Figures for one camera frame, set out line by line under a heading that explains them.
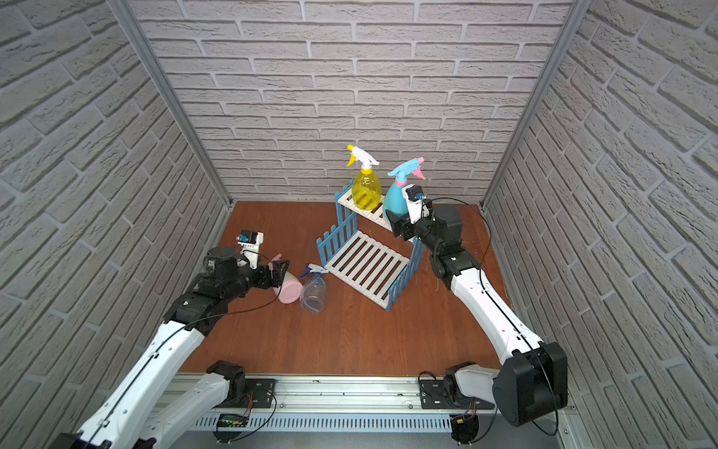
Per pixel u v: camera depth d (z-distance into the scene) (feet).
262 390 2.40
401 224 2.16
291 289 2.80
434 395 2.40
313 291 2.93
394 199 2.29
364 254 3.31
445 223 1.81
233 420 2.36
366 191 2.77
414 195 2.03
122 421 1.28
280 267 2.19
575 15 2.28
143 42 2.46
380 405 2.40
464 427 2.28
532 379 1.28
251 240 2.07
